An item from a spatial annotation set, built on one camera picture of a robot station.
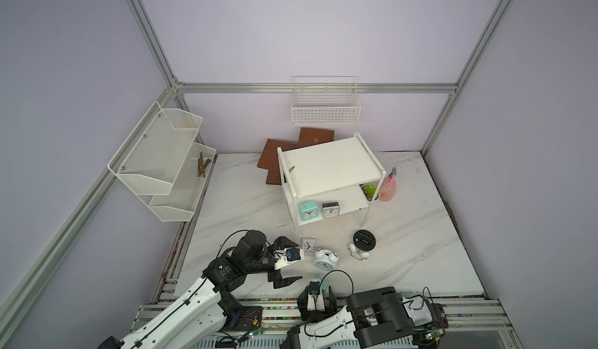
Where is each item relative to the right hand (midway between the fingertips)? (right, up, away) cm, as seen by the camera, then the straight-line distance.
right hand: (318, 292), depth 80 cm
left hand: (-8, +14, -6) cm, 17 cm away
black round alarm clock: (+18, +16, +8) cm, 26 cm away
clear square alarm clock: (+4, +29, -2) cm, 30 cm away
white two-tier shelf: (+3, +40, -10) cm, 41 cm away
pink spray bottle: (+30, +36, +13) cm, 48 cm away
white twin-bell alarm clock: (+3, +12, -2) cm, 12 cm away
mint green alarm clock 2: (-3, +29, -3) cm, 30 cm away
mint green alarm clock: (+2, +4, -4) cm, 6 cm away
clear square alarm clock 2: (-3, +14, +8) cm, 16 cm away
